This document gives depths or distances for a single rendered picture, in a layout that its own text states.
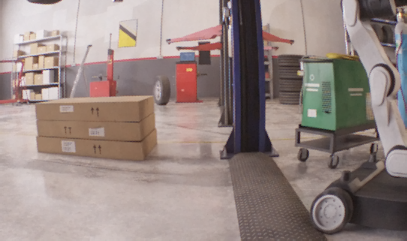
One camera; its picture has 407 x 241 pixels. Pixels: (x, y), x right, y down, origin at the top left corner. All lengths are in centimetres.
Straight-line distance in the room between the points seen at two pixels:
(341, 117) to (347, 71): 33
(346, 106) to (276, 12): 851
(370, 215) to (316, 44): 981
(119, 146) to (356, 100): 181
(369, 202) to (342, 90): 125
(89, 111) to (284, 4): 873
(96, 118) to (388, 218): 232
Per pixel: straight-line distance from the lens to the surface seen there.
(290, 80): 828
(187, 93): 919
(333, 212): 137
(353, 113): 252
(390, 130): 143
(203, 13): 1062
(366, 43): 147
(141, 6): 1090
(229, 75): 478
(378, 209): 133
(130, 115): 278
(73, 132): 297
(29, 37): 1198
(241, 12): 306
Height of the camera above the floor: 61
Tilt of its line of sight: 4 degrees down
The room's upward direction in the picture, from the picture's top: 1 degrees counter-clockwise
